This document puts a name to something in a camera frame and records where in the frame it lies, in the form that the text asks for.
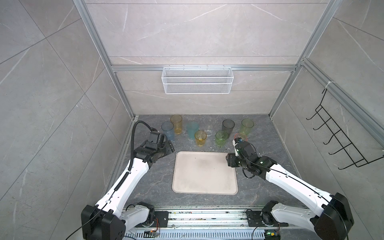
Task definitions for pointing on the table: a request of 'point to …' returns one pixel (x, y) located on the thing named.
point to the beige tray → (203, 173)
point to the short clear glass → (209, 130)
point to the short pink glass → (241, 135)
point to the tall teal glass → (192, 127)
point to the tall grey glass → (228, 125)
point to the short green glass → (220, 137)
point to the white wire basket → (197, 80)
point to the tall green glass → (246, 126)
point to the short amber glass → (200, 137)
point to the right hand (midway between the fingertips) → (229, 155)
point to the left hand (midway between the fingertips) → (168, 144)
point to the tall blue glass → (168, 128)
